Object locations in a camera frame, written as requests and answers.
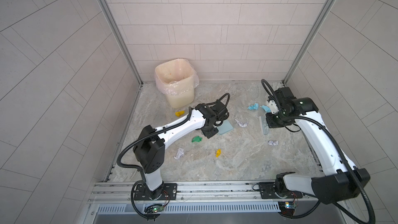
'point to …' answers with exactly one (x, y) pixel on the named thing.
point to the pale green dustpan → (225, 127)
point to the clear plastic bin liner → (176, 77)
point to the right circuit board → (287, 208)
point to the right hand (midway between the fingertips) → (267, 122)
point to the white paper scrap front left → (180, 153)
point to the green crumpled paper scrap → (197, 139)
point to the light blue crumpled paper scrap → (255, 106)
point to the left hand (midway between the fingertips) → (211, 129)
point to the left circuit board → (154, 208)
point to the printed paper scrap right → (274, 143)
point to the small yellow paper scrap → (218, 153)
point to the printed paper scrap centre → (241, 124)
